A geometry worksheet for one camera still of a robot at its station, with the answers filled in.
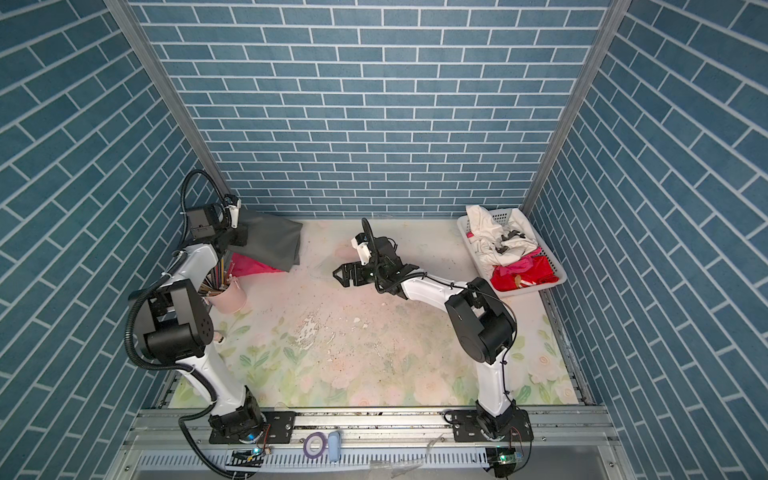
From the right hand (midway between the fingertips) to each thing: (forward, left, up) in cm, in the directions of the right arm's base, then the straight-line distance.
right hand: (342, 269), depth 89 cm
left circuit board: (-47, +15, -15) cm, 51 cm away
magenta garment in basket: (+10, -57, -5) cm, 58 cm away
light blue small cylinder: (-43, -6, -11) cm, 45 cm away
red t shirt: (+9, -63, -7) cm, 64 cm away
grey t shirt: (+14, +29, -5) cm, 33 cm away
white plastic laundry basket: (+33, -54, -6) cm, 64 cm away
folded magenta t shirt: (+6, +39, -11) cm, 41 cm away
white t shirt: (+19, -51, -6) cm, 55 cm away
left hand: (+11, +35, +7) cm, 38 cm away
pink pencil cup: (-8, +36, -9) cm, 38 cm away
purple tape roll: (-42, -2, -13) cm, 44 cm away
